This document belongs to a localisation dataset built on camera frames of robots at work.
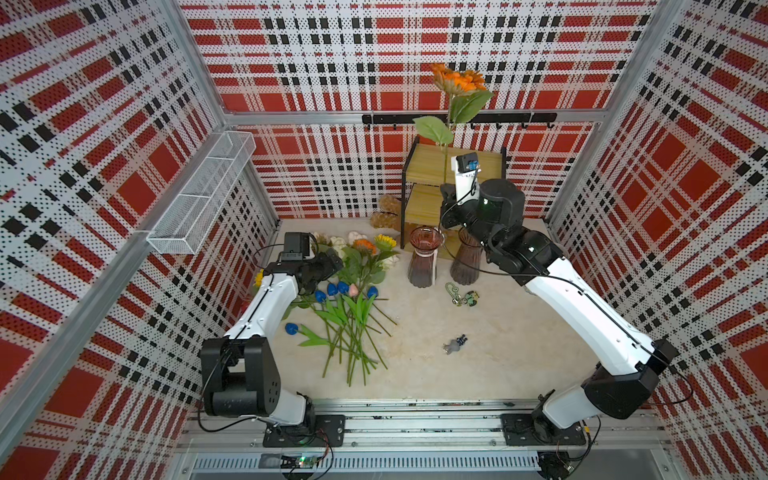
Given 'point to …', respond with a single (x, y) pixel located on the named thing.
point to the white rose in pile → (338, 242)
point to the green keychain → (470, 298)
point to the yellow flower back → (384, 243)
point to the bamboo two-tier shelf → (425, 168)
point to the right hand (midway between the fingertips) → (449, 185)
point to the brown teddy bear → (389, 214)
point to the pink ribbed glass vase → (426, 241)
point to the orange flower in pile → (364, 243)
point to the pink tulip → (353, 290)
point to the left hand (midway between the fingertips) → (337, 267)
